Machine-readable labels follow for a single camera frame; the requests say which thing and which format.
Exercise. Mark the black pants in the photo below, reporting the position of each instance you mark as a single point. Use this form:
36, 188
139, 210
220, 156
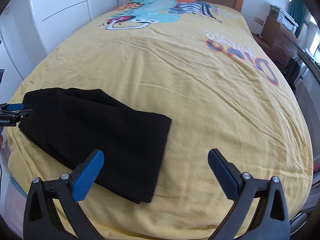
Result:
69, 124

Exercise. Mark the yellow cartoon bed cover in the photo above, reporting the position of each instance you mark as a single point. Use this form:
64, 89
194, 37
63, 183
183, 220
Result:
198, 64

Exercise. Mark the white desk shelf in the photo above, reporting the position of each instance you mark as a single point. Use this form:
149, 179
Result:
283, 18

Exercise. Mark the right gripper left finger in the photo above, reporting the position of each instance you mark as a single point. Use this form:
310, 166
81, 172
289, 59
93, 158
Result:
41, 220

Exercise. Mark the pink mattress sheet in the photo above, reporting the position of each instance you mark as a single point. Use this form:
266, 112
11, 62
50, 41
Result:
14, 207

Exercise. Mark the white wardrobe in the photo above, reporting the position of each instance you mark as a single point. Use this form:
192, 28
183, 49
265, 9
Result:
31, 29

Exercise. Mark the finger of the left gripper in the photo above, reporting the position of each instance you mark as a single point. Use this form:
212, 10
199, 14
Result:
11, 118
12, 106

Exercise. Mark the brown wooden dresser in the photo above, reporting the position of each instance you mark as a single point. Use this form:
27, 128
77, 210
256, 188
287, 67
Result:
278, 43

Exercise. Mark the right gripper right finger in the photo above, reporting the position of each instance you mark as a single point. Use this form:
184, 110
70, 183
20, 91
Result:
271, 218

